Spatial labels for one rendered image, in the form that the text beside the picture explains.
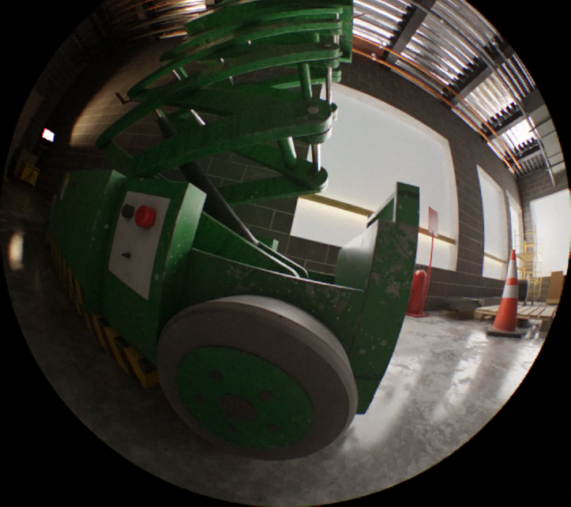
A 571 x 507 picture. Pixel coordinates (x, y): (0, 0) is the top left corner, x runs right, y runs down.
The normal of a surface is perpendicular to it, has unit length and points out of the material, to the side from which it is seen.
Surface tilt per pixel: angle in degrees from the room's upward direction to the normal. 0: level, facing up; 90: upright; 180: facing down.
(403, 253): 90
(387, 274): 90
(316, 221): 90
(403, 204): 90
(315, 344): 50
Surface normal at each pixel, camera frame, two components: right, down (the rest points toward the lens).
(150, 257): -0.17, -0.23
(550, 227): -0.97, -0.24
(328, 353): 0.41, -0.63
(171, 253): 0.96, 0.18
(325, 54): 0.09, 0.96
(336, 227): 0.11, -0.18
